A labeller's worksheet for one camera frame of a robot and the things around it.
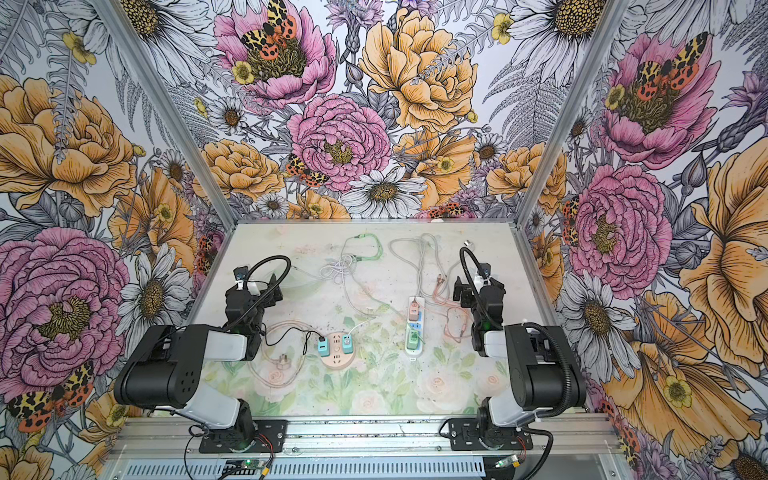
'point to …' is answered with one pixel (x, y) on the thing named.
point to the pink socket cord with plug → (284, 361)
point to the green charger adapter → (413, 341)
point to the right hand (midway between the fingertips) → (473, 284)
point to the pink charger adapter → (413, 310)
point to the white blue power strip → (418, 325)
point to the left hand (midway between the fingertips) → (261, 285)
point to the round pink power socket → (337, 359)
